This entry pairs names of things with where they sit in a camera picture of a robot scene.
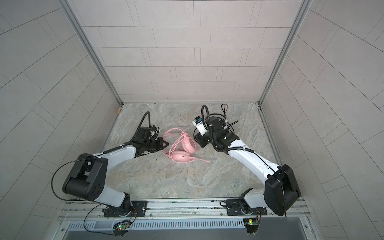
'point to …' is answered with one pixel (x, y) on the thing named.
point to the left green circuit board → (121, 227)
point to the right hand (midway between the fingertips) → (196, 135)
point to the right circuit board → (252, 225)
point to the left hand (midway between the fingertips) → (171, 141)
